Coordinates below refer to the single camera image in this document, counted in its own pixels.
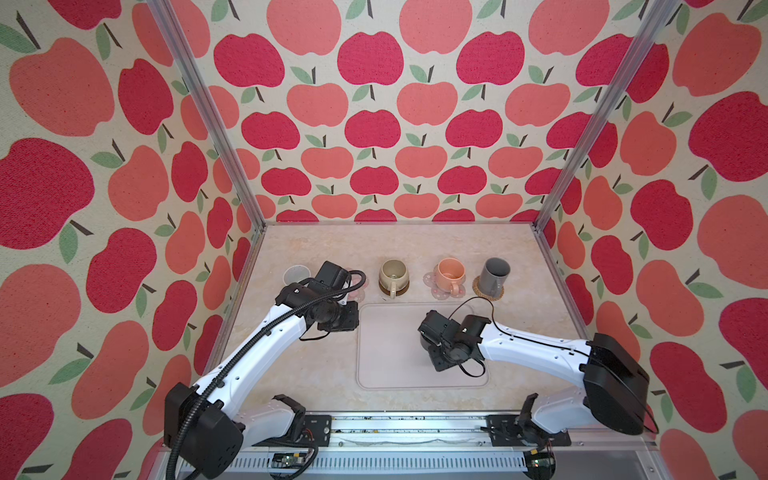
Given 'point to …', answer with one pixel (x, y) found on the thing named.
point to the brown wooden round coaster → (398, 293)
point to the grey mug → (492, 276)
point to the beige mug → (394, 276)
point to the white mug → (295, 273)
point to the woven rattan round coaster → (476, 287)
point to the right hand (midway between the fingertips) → (443, 356)
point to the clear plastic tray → (390, 353)
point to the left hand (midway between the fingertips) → (362, 324)
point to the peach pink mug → (449, 273)
